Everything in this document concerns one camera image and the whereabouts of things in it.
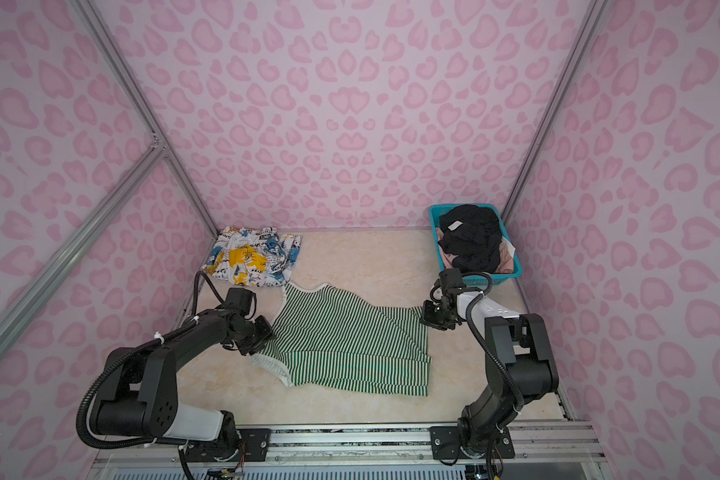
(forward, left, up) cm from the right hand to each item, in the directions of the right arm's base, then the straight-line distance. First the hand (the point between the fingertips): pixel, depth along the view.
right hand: (423, 316), depth 93 cm
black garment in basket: (+25, -18, +10) cm, 32 cm away
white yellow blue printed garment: (+22, +59, +2) cm, 63 cm away
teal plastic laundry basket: (+4, -13, +15) cm, 20 cm away
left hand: (-7, +44, 0) cm, 44 cm away
